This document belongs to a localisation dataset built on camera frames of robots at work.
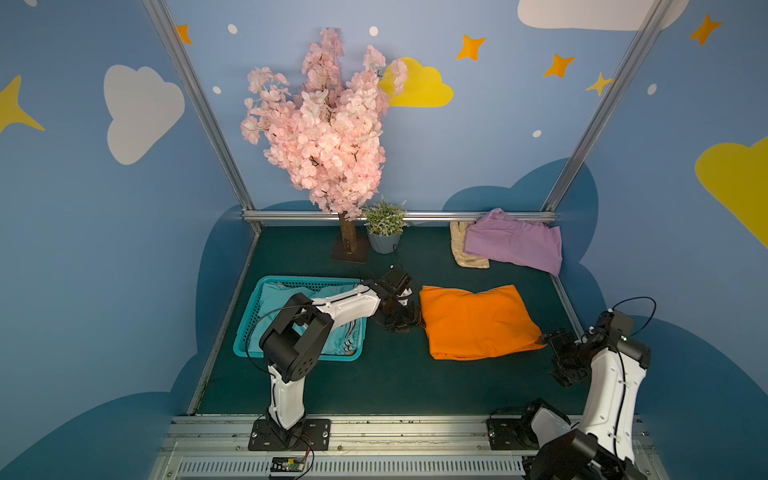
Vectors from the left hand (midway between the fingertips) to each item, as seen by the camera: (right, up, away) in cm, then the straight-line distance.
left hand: (421, 322), depth 89 cm
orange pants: (+13, -1, +4) cm, 14 cm away
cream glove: (+19, +30, +32) cm, 48 cm away
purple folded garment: (+47, +25, +27) cm, 60 cm away
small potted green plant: (-11, +32, +12) cm, 36 cm away
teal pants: (-22, -2, -11) cm, 24 cm away
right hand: (+32, -5, -12) cm, 35 cm away
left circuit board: (-35, -31, -17) cm, 50 cm away
